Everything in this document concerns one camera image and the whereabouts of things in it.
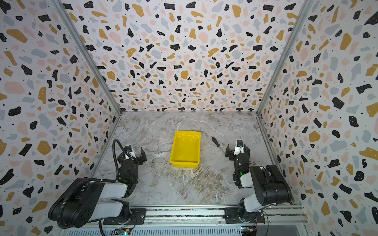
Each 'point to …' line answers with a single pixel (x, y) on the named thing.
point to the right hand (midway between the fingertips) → (236, 142)
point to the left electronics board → (121, 231)
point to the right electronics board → (247, 231)
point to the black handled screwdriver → (214, 140)
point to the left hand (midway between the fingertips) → (132, 148)
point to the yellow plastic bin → (185, 151)
